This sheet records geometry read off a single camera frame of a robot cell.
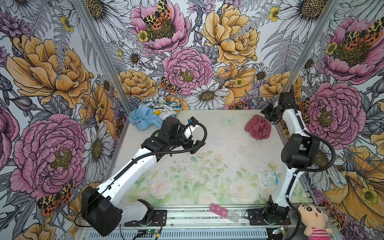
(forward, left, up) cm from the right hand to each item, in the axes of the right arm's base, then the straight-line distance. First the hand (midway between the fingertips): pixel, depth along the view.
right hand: (261, 115), depth 97 cm
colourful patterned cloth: (+14, +65, -7) cm, 67 cm away
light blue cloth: (+6, +77, -7) cm, 78 cm away
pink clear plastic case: (-52, +26, -16) cm, 61 cm away
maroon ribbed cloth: (-2, 0, -10) cm, 10 cm away
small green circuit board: (-58, +64, -16) cm, 88 cm away
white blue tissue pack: (-35, +2, -17) cm, 39 cm away
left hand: (-24, +42, +8) cm, 49 cm away
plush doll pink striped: (-56, -10, -10) cm, 58 cm away
